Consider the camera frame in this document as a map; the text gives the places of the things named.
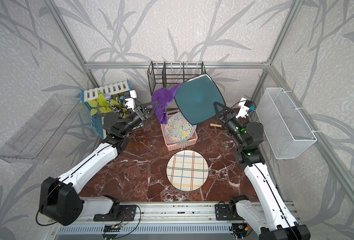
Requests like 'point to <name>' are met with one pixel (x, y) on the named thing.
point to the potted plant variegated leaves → (107, 103)
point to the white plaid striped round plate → (187, 170)
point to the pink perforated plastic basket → (191, 142)
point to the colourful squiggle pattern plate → (177, 130)
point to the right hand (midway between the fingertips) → (213, 104)
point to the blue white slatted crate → (117, 88)
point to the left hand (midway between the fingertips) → (159, 105)
